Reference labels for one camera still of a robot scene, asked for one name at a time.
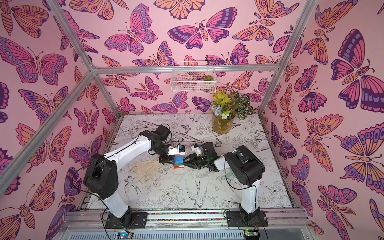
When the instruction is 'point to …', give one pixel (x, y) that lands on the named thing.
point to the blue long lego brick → (178, 160)
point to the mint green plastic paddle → (228, 174)
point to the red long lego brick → (177, 167)
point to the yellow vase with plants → (225, 108)
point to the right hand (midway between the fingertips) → (183, 162)
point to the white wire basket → (193, 77)
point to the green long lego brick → (177, 164)
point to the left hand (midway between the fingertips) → (174, 157)
